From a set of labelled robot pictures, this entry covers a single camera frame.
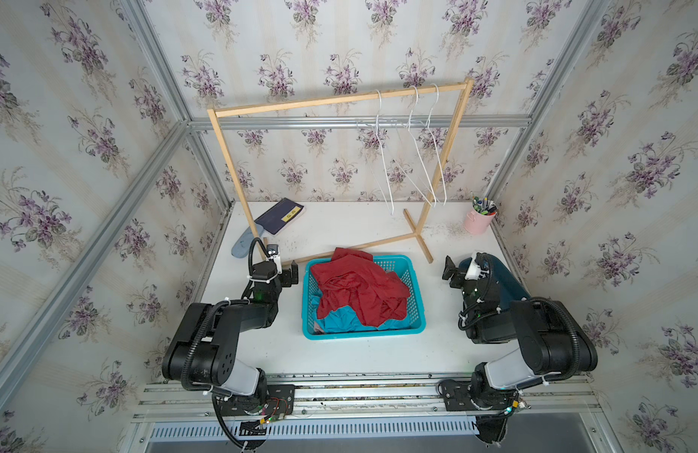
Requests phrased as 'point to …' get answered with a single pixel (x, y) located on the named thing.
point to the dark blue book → (279, 215)
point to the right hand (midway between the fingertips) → (469, 259)
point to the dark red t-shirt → (352, 278)
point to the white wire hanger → (435, 144)
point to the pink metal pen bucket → (476, 223)
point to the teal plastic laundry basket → (411, 270)
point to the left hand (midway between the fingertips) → (279, 262)
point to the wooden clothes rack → (447, 158)
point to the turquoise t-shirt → (345, 320)
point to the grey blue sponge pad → (242, 245)
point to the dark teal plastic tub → (509, 290)
